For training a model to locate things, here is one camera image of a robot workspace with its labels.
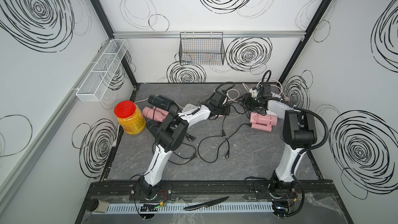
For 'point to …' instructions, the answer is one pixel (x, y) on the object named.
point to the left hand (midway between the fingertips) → (230, 110)
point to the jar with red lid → (130, 117)
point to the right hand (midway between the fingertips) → (239, 101)
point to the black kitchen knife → (206, 205)
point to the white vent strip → (137, 208)
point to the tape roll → (93, 205)
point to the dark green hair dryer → (160, 101)
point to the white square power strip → (188, 107)
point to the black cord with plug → (223, 135)
